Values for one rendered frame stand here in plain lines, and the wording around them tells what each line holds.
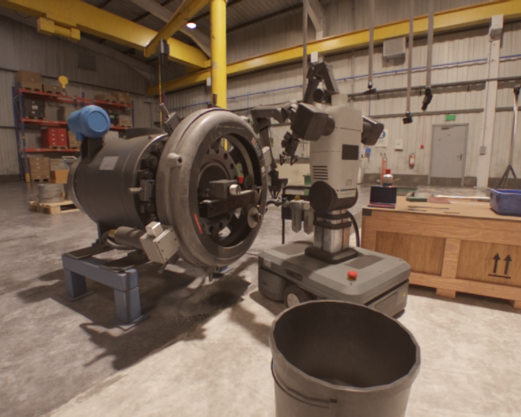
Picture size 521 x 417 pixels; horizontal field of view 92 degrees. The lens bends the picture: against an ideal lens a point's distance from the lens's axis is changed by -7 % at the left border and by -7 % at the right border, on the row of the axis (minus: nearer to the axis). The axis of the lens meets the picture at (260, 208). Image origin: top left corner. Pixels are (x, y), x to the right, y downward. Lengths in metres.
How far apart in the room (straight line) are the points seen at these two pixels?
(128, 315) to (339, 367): 0.95
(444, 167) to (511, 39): 4.44
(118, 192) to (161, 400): 0.90
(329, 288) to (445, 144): 10.67
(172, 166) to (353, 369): 0.87
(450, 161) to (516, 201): 9.75
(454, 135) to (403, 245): 10.01
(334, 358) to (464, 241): 1.14
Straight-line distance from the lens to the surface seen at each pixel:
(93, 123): 1.67
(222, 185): 1.11
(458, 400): 1.18
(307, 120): 1.17
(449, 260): 1.79
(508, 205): 1.90
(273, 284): 1.46
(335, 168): 1.28
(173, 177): 1.04
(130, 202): 1.38
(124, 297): 1.39
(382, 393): 0.56
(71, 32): 13.12
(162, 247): 1.04
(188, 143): 1.08
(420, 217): 1.72
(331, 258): 1.35
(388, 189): 1.91
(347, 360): 0.87
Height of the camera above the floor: 0.73
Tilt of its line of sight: 9 degrees down
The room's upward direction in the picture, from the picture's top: straight up
